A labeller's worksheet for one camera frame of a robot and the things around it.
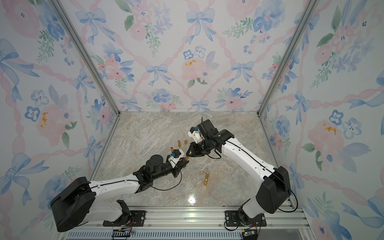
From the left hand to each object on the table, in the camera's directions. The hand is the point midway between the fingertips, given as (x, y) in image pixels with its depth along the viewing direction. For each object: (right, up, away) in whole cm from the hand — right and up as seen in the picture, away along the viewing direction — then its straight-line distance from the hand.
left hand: (187, 159), depth 79 cm
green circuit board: (+30, -35, -6) cm, 47 cm away
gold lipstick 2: (-7, +6, +21) cm, 23 cm away
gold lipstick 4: (+10, -13, +3) cm, 17 cm away
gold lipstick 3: (-11, +3, +17) cm, 20 cm away
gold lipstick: (0, +1, -4) cm, 4 cm away
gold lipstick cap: (-2, +7, +22) cm, 23 cm away
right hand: (+1, +4, -2) cm, 4 cm away
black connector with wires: (-32, -35, -6) cm, 47 cm away
